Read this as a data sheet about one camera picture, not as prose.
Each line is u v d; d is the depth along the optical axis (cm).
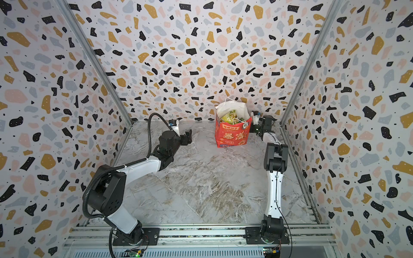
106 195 46
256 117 106
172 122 76
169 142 68
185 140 81
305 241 74
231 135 95
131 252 70
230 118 97
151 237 74
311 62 89
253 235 74
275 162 72
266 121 97
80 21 75
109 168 50
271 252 72
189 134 82
